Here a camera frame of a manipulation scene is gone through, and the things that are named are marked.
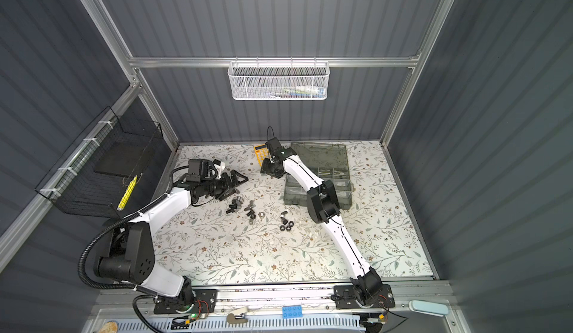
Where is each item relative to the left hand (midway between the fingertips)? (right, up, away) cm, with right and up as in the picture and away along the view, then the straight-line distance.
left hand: (242, 183), depth 88 cm
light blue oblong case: (+63, -37, -19) cm, 76 cm away
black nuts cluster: (+18, -18, +3) cm, 26 cm away
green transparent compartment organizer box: (+38, +9, +24) cm, 46 cm away
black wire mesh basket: (-44, +5, -16) cm, 47 cm away
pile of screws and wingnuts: (-4, -10, +8) cm, 13 cm away
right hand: (+7, +4, +18) cm, 20 cm away
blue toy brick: (+20, -40, -17) cm, 48 cm away
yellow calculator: (+4, +14, +28) cm, 31 cm away
